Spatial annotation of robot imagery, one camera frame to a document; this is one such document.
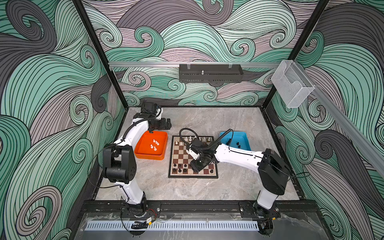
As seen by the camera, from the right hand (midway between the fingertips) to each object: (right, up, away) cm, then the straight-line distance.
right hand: (195, 166), depth 83 cm
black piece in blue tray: (+29, +11, +15) cm, 34 cm away
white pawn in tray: (-27, +13, +15) cm, 33 cm away
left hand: (-19, +24, +8) cm, 31 cm away
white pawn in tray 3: (-25, +11, +14) cm, 30 cm away
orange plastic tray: (-28, +9, +12) cm, 32 cm away
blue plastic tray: (+30, +13, +18) cm, 38 cm away
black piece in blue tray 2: (+30, +9, +14) cm, 34 cm away
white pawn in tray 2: (-26, +12, +14) cm, 32 cm away
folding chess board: (-9, +1, +7) cm, 11 cm away
